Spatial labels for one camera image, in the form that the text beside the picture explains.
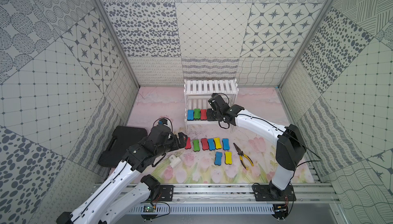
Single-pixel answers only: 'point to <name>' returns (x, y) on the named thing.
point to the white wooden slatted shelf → (197, 92)
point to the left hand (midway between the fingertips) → (180, 136)
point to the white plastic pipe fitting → (174, 160)
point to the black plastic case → (123, 137)
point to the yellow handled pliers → (241, 155)
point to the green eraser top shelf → (196, 146)
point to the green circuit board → (149, 209)
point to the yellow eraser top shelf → (217, 142)
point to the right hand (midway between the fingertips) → (211, 115)
